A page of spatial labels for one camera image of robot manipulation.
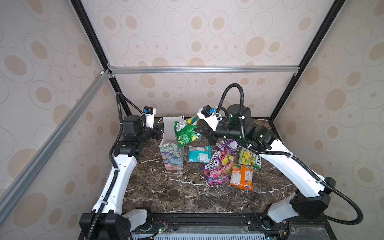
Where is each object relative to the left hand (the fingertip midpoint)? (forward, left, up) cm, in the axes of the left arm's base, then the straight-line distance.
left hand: (166, 122), depth 73 cm
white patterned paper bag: (-8, -2, -16) cm, 18 cm away
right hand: (-8, -16, +7) cm, 19 cm away
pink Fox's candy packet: (-12, -27, -29) cm, 41 cm away
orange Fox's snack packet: (-14, -42, -31) cm, 54 cm away
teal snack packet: (0, -17, -29) cm, 34 cm away
